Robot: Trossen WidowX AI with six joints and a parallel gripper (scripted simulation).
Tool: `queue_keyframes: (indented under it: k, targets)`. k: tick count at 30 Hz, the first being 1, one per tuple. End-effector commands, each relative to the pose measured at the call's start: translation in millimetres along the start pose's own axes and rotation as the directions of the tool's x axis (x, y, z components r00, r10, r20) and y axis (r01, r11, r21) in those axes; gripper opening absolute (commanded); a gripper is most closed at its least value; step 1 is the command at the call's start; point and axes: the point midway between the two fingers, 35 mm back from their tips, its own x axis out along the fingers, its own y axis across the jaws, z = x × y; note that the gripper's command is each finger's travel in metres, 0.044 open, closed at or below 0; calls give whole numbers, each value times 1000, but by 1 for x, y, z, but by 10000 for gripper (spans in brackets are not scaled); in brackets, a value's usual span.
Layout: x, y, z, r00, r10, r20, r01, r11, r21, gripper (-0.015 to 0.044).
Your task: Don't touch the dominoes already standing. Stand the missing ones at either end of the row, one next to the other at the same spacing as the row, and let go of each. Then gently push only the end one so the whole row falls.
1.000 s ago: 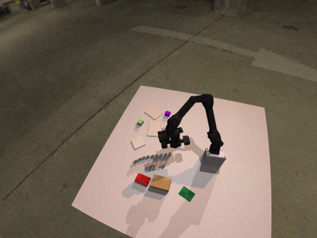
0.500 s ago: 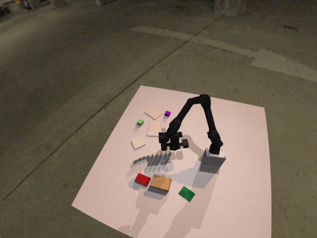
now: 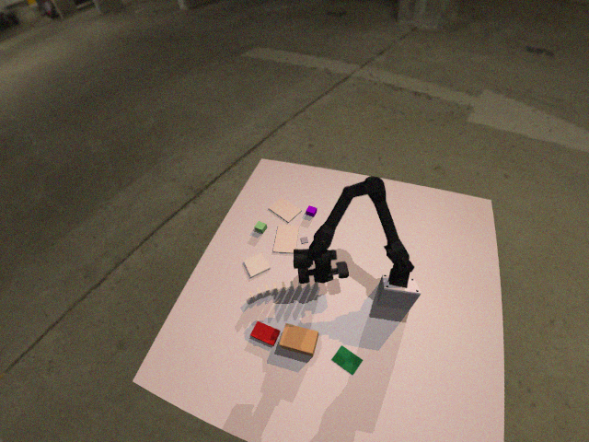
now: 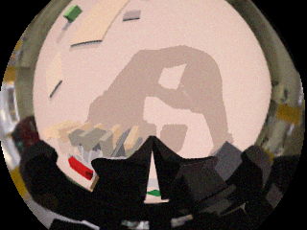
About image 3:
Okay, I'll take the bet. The small purple block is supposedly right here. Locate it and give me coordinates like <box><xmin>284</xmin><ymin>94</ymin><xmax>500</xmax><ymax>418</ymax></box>
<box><xmin>306</xmin><ymin>205</ymin><xmax>318</xmax><ymax>216</ymax></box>

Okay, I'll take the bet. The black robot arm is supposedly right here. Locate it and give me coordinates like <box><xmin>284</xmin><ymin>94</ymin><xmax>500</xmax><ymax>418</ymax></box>
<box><xmin>294</xmin><ymin>176</ymin><xmax>414</xmax><ymax>288</ymax></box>

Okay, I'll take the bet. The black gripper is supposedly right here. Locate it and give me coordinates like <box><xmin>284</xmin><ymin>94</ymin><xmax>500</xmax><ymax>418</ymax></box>
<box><xmin>298</xmin><ymin>261</ymin><xmax>349</xmax><ymax>284</ymax></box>

